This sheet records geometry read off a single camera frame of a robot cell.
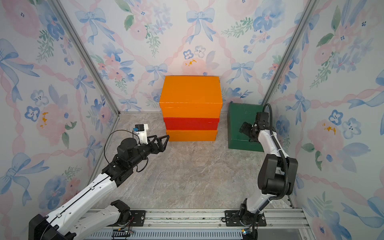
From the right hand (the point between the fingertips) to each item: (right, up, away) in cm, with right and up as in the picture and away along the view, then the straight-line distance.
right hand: (248, 130), depth 92 cm
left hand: (-48, -2, -20) cm, 52 cm away
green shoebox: (-3, +11, +13) cm, 17 cm away
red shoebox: (-35, +5, +5) cm, 36 cm away
